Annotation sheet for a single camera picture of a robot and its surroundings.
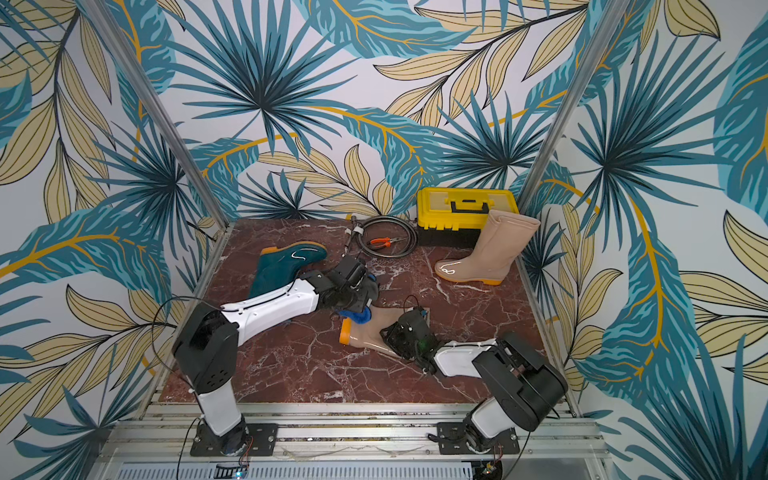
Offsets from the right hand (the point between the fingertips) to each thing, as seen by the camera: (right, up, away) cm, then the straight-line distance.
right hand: (381, 335), depth 90 cm
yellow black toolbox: (+24, +37, +12) cm, 46 cm away
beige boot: (-3, +1, -2) cm, 4 cm away
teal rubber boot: (-35, +20, +11) cm, 41 cm away
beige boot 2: (+37, +29, -1) cm, 47 cm away
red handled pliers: (0, +29, +24) cm, 37 cm away
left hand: (-6, +9, -2) cm, 11 cm away
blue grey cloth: (-3, +13, 0) cm, 14 cm away
